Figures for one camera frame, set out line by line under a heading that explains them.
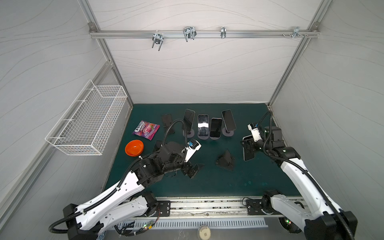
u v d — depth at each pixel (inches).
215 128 43.4
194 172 23.3
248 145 27.7
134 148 36.6
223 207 29.5
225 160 32.8
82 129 26.5
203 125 38.0
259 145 27.0
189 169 22.9
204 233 23.1
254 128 27.1
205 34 30.9
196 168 23.3
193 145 22.3
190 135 39.9
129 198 18.3
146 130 40.0
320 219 15.0
